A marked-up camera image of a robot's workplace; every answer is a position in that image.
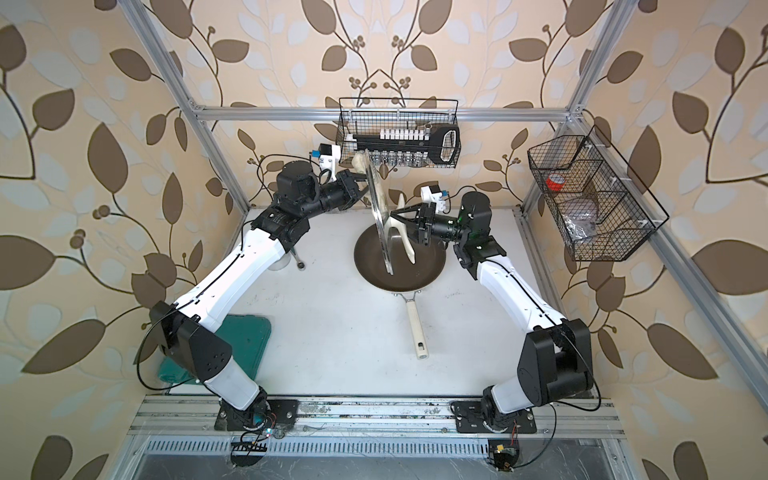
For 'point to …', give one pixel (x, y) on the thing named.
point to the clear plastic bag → (580, 225)
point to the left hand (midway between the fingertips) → (372, 173)
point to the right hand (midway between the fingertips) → (390, 220)
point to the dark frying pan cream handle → (407, 279)
